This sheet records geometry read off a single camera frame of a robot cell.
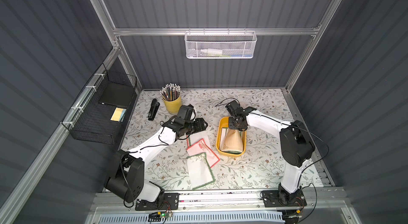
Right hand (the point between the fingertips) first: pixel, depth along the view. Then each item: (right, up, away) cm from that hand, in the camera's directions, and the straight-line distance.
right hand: (233, 125), depth 94 cm
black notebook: (-65, +18, -8) cm, 68 cm away
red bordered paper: (-19, -12, -3) cm, 23 cm away
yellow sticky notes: (-58, +8, -19) cm, 62 cm away
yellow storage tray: (-6, +2, +2) cm, 6 cm away
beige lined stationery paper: (-1, -7, -7) cm, 10 cm away
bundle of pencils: (-38, +20, +3) cm, 44 cm away
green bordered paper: (-19, -23, -11) cm, 32 cm away
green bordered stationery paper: (-24, -7, 0) cm, 25 cm away
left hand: (-16, +1, -10) cm, 19 cm away
